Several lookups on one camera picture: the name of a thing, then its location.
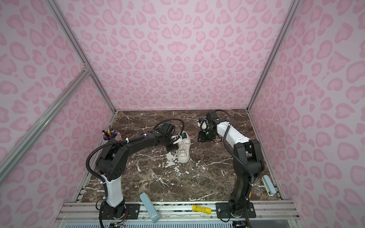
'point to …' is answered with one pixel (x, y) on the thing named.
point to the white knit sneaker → (184, 156)
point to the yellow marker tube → (201, 209)
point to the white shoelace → (182, 147)
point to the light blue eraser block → (152, 213)
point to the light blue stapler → (269, 186)
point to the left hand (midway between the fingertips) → (177, 141)
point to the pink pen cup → (118, 137)
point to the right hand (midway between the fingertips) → (201, 137)
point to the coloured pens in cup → (109, 134)
